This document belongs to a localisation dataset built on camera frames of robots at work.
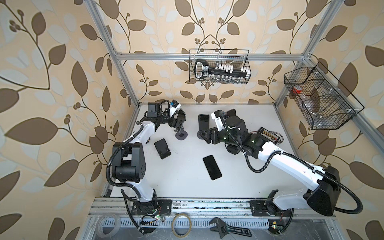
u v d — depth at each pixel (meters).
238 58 0.91
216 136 0.63
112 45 0.87
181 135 1.02
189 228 0.71
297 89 0.87
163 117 0.77
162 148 0.90
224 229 0.68
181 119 0.87
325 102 0.73
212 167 0.93
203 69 0.85
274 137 0.99
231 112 0.94
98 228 0.67
